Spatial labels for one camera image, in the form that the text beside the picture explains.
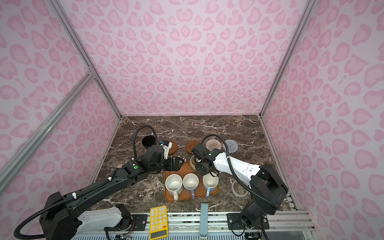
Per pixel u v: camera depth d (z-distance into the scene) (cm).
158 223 72
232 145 101
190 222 75
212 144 103
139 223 73
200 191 82
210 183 86
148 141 94
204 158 63
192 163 84
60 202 40
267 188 43
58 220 38
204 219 74
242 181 45
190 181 84
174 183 84
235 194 82
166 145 71
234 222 73
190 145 101
